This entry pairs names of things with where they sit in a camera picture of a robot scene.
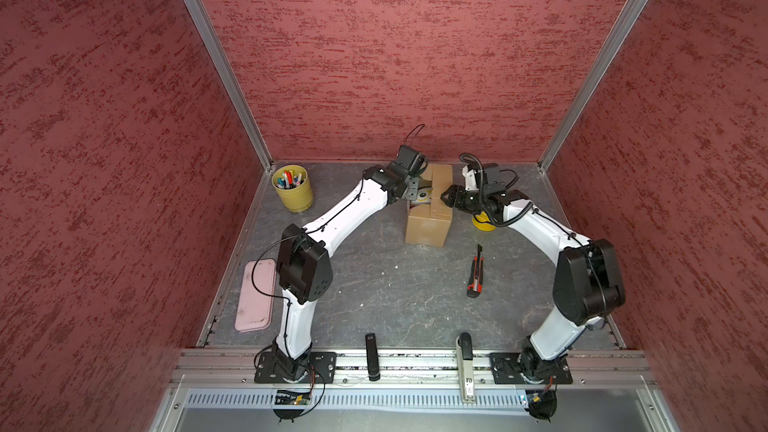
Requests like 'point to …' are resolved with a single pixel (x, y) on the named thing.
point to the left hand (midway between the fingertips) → (403, 190)
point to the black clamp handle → (374, 371)
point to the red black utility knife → (475, 283)
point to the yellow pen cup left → (294, 187)
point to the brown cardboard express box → (428, 219)
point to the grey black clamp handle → (465, 357)
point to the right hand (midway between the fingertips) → (447, 203)
